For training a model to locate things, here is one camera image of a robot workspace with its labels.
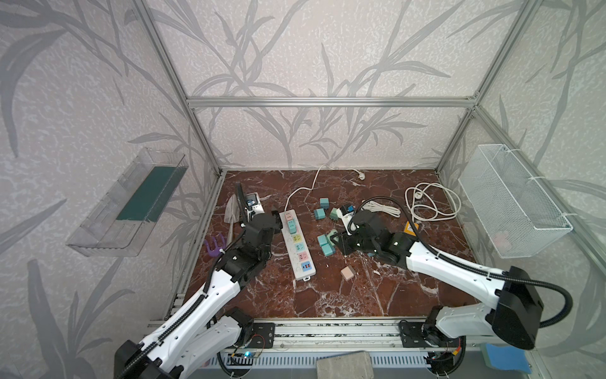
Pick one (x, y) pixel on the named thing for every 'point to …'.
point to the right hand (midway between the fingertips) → (331, 236)
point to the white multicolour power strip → (301, 253)
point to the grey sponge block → (353, 365)
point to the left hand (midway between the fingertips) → (266, 209)
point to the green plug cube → (335, 213)
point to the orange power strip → (409, 229)
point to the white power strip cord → (360, 174)
